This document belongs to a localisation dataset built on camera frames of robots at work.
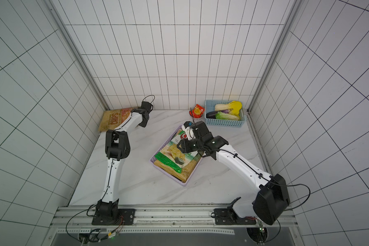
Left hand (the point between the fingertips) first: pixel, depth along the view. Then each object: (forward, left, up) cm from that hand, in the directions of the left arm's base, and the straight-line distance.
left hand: (135, 122), depth 106 cm
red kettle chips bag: (+6, +21, -4) cm, 22 cm away
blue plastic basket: (+20, -55, -2) cm, 59 cm away
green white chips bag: (-33, -32, +5) cm, 47 cm away
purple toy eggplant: (+8, -55, 0) cm, 56 cm away
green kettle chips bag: (-31, -28, +5) cm, 41 cm away
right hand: (-28, -31, +15) cm, 44 cm away
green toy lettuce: (+5, -61, +3) cm, 61 cm away
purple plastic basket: (-40, -29, +2) cm, 49 cm away
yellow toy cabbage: (+12, -73, +5) cm, 74 cm away
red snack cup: (+10, -45, 0) cm, 46 cm away
